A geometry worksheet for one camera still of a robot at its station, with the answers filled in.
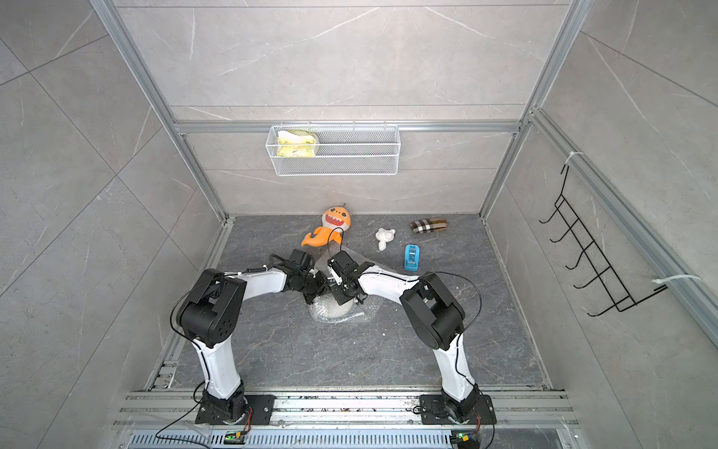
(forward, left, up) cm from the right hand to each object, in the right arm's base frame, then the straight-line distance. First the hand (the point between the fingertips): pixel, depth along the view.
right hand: (343, 292), depth 95 cm
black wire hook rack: (-20, -62, +32) cm, 73 cm away
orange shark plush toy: (+28, +4, +8) cm, 29 cm away
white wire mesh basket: (+43, 0, +29) cm, 52 cm away
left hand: (+1, +1, +1) cm, 2 cm away
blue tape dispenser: (+14, -26, +1) cm, 29 cm away
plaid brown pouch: (+29, -35, +2) cm, 45 cm away
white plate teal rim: (-7, +5, +4) cm, 9 cm away
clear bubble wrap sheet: (-9, -6, +2) cm, 11 cm away
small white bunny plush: (+24, -15, +2) cm, 29 cm away
